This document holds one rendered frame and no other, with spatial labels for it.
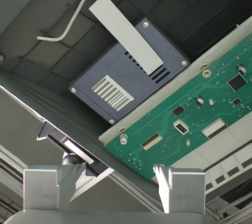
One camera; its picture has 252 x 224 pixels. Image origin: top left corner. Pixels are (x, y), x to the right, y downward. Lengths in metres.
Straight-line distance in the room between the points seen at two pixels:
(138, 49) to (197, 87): 0.05
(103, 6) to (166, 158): 0.14
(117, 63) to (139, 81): 0.02
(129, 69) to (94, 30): 0.04
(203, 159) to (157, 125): 0.06
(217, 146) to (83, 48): 0.14
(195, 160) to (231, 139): 0.04
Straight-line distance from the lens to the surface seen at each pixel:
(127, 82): 0.26
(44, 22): 0.25
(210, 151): 0.31
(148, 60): 0.25
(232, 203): 2.92
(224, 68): 0.26
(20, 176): 1.26
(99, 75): 0.26
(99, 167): 0.77
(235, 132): 0.30
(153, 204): 2.24
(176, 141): 0.29
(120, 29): 0.24
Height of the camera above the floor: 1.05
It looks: 23 degrees up
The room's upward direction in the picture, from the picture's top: 129 degrees counter-clockwise
